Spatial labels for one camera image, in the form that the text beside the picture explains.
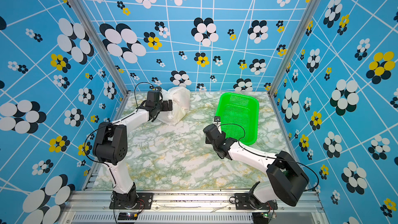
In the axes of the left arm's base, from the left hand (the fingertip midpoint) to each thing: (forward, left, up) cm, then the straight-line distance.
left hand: (166, 101), depth 99 cm
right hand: (-21, -29, -3) cm, 36 cm away
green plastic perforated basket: (-1, -49, -12) cm, 51 cm away
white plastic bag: (+5, -9, -1) cm, 10 cm away
